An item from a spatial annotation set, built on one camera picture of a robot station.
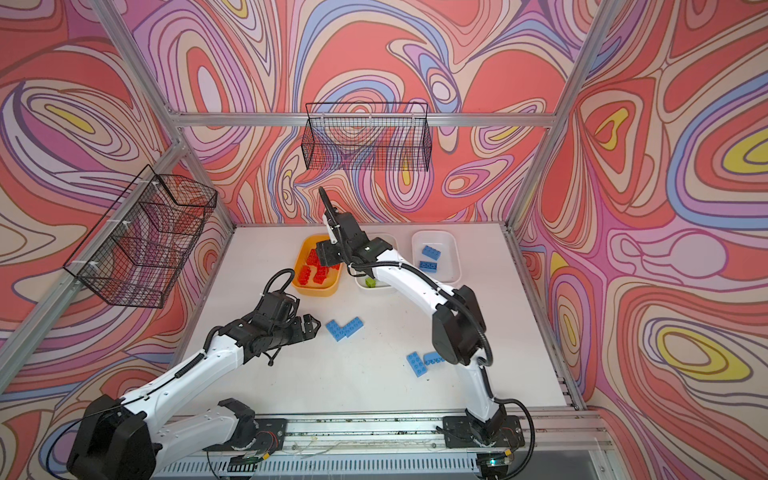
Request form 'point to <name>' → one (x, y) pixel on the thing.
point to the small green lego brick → (370, 282)
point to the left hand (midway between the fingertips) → (307, 327)
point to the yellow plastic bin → (330, 287)
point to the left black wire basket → (142, 244)
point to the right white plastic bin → (448, 268)
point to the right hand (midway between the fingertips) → (331, 253)
